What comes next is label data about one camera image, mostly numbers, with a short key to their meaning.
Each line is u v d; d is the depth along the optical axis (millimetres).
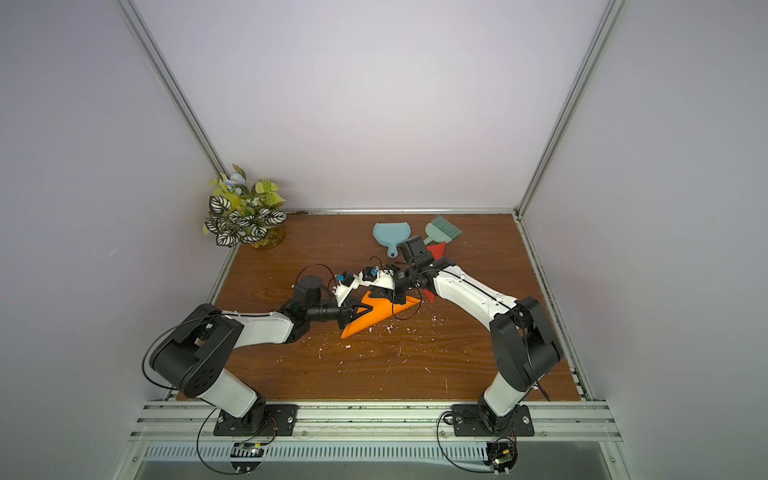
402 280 722
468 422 726
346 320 803
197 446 634
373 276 696
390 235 1110
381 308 853
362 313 830
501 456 700
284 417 742
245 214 897
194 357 459
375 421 743
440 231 1136
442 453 692
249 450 720
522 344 467
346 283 765
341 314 771
